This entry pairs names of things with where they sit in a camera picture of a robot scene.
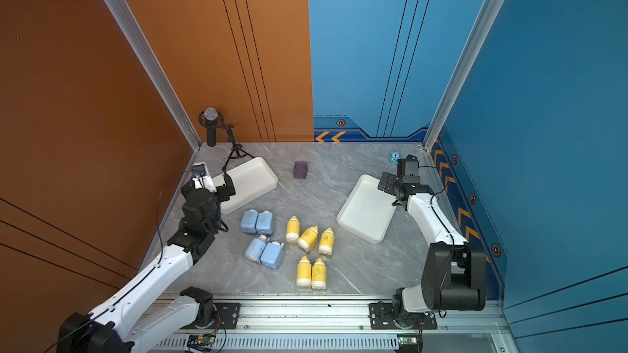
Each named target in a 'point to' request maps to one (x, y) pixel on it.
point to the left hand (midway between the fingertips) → (210, 172)
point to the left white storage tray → (251, 180)
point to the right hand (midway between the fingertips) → (394, 183)
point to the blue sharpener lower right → (272, 254)
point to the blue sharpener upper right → (264, 223)
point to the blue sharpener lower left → (255, 247)
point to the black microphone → (211, 119)
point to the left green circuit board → (204, 342)
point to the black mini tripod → (236, 151)
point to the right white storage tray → (367, 210)
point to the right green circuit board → (408, 341)
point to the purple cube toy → (300, 170)
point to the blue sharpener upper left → (248, 221)
